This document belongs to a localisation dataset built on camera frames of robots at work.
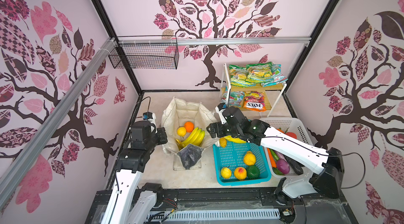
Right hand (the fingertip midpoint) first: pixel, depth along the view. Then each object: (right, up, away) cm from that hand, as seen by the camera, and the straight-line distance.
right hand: (212, 125), depth 75 cm
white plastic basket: (+50, -4, +19) cm, 54 cm away
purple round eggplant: (+36, -21, +3) cm, 42 cm away
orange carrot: (+32, -20, +5) cm, 38 cm away
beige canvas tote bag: (-21, +6, +20) cm, 29 cm away
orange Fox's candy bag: (+26, +12, +15) cm, 32 cm away
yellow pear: (+7, -24, +3) cm, 25 cm away
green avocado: (+21, -24, +2) cm, 32 cm away
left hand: (-23, -3, -2) cm, 23 cm away
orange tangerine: (-14, -4, +23) cm, 27 cm away
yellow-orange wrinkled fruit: (+7, -11, +13) cm, 18 cm away
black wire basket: (-40, +43, +20) cm, 62 cm away
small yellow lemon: (-18, -6, +17) cm, 25 cm away
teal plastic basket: (+16, -23, +11) cm, 30 cm away
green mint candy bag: (+15, +14, +17) cm, 27 cm away
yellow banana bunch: (-9, -9, +15) cm, 20 cm away
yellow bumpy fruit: (+20, -19, +6) cm, 28 cm away
